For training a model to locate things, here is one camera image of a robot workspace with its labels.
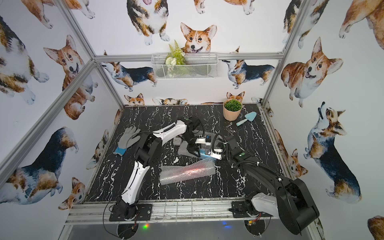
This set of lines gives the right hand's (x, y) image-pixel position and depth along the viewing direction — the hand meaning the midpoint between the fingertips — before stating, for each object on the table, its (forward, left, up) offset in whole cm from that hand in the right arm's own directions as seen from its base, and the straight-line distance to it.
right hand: (217, 149), depth 86 cm
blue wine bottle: (-2, +8, -4) cm, 10 cm away
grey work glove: (+12, +58, -6) cm, 59 cm away
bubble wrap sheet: (-13, +26, -3) cm, 29 cm away
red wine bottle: (-12, +16, -3) cm, 20 cm away
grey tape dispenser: (+8, +25, -4) cm, 26 cm away
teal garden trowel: (+33, -27, -10) cm, 44 cm away
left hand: (+3, +10, -7) cm, 12 cm away
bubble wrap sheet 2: (-4, +2, +15) cm, 16 cm away
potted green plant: (+30, -12, +1) cm, 33 cm away
